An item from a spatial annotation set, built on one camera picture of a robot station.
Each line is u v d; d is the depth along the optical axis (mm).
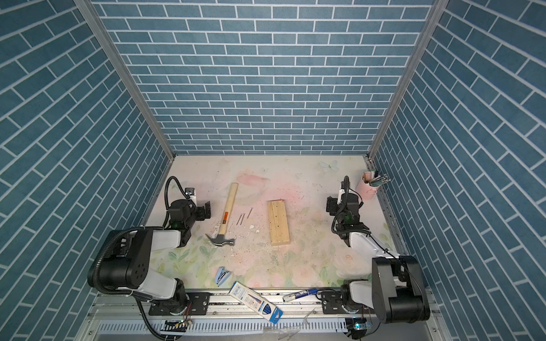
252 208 990
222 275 787
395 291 419
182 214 731
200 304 726
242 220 956
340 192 803
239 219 959
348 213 671
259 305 723
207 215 883
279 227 889
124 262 451
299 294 753
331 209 824
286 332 682
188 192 818
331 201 819
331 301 737
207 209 875
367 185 951
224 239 889
